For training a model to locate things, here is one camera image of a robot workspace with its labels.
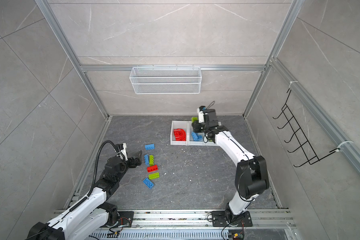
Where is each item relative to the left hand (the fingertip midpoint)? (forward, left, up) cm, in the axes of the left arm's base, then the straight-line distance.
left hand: (134, 148), depth 83 cm
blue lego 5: (-15, -8, -13) cm, 22 cm away
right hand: (+14, -35, +5) cm, 39 cm away
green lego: (+15, -36, +8) cm, 39 cm away
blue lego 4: (0, -5, -13) cm, 14 cm away
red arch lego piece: (+18, -27, -11) cm, 34 cm away
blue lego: (+8, -6, -12) cm, 16 cm away
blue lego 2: (+14, -37, -9) cm, 41 cm away
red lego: (-6, -9, -14) cm, 17 cm away
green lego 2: (-1, -8, -12) cm, 15 cm away
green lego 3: (-11, -10, -14) cm, 20 cm away
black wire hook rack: (-6, -82, +17) cm, 84 cm away
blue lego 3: (+15, -40, -12) cm, 45 cm away
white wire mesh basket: (+45, -18, +15) cm, 51 cm away
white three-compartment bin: (+24, -32, -9) cm, 41 cm away
